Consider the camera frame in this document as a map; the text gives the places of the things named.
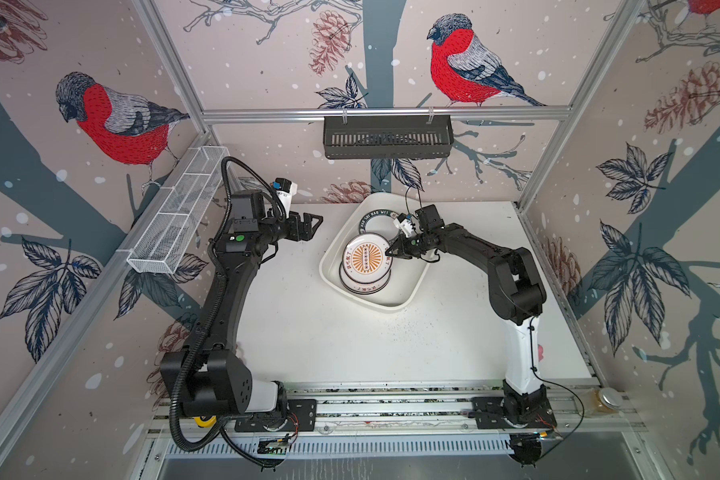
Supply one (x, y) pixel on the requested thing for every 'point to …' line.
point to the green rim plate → (380, 221)
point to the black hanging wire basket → (388, 137)
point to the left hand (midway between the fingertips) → (307, 214)
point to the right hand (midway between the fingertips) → (386, 255)
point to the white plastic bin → (407, 287)
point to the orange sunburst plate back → (364, 258)
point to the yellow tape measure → (205, 423)
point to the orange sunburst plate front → (360, 294)
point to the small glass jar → (604, 401)
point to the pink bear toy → (540, 353)
